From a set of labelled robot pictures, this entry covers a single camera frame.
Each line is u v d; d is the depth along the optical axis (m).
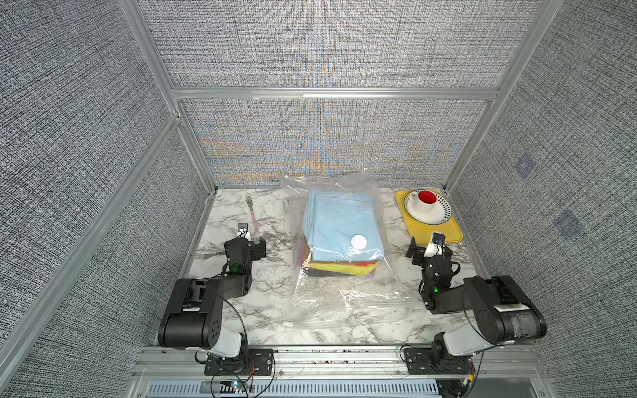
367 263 0.85
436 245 0.75
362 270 0.86
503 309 0.46
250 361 0.73
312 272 0.82
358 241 0.84
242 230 0.78
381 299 0.84
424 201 1.03
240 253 0.71
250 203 1.13
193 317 0.45
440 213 1.09
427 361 0.73
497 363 0.75
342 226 0.90
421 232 1.03
